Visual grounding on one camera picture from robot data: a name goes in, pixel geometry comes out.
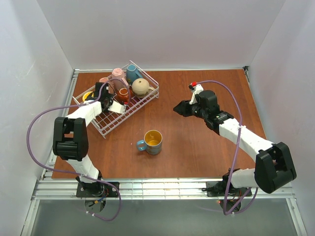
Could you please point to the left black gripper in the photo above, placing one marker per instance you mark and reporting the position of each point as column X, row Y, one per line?
column 106, row 102

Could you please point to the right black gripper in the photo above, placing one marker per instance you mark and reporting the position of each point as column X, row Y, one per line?
column 191, row 109

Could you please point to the blue mug with yellow inside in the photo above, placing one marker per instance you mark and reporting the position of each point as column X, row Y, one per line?
column 151, row 143

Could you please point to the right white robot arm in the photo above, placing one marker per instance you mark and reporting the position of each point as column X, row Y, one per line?
column 274, row 166

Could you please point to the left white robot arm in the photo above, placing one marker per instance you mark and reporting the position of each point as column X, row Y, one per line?
column 70, row 139

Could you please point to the small orange cup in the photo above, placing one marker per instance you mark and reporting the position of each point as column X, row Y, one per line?
column 124, row 95

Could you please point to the salmon pink dotted mug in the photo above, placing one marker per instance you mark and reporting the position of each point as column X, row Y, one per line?
column 104, row 80

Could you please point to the light pink faceted mug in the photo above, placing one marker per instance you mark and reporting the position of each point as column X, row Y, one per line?
column 119, row 79

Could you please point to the beige round mug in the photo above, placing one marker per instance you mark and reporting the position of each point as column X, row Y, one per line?
column 141, row 88

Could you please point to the teal dotted mug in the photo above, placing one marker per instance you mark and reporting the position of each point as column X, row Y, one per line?
column 132, row 74

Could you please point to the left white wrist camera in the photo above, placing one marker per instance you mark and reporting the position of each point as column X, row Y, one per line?
column 117, row 108

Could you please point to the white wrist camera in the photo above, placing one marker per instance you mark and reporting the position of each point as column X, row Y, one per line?
column 196, row 89
column 117, row 108

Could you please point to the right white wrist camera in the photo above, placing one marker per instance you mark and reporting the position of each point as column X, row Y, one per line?
column 196, row 89

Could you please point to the white wire dish rack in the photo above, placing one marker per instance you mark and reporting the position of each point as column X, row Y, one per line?
column 105, row 122

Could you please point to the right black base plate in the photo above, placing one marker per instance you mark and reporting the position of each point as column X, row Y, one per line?
column 221, row 190

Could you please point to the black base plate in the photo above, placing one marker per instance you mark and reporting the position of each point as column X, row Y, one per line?
column 221, row 190
column 95, row 190

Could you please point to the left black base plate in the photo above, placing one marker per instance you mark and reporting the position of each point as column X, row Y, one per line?
column 95, row 190

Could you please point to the aluminium frame rail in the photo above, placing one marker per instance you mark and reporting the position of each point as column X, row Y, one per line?
column 174, row 177

